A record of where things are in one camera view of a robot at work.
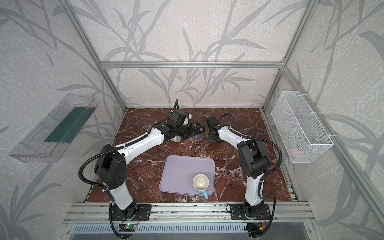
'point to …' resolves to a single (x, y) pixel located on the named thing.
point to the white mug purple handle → (197, 138)
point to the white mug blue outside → (200, 183)
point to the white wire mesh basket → (302, 139)
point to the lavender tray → (178, 172)
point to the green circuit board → (129, 226)
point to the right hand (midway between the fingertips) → (214, 134)
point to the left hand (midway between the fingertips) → (202, 128)
